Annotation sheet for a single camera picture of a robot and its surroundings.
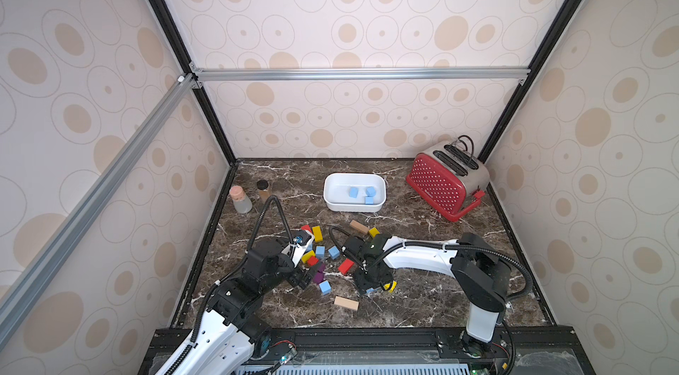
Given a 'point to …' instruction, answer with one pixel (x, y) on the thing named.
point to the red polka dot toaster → (450, 178)
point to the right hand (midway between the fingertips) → (373, 283)
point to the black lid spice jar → (263, 193)
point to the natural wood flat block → (348, 303)
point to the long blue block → (370, 290)
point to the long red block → (346, 265)
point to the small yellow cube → (392, 287)
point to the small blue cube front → (370, 191)
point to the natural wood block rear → (360, 226)
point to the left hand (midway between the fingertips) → (315, 252)
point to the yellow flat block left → (317, 233)
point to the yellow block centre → (374, 232)
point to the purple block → (318, 277)
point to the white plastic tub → (336, 187)
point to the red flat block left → (306, 227)
